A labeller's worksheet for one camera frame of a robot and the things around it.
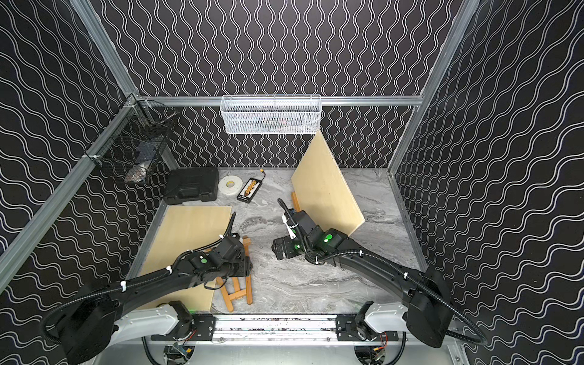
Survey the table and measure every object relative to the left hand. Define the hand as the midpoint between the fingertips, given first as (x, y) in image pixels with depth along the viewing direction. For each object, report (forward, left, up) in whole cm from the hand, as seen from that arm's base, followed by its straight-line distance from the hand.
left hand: (248, 264), depth 83 cm
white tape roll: (+40, +18, -5) cm, 44 cm away
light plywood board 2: (+25, -26, +14) cm, 39 cm away
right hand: (+5, -13, +10) cm, 17 cm away
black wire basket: (+38, +52, +21) cm, 68 cm away
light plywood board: (+16, +32, -6) cm, 36 cm away
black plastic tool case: (+36, +33, +1) cm, 49 cm away
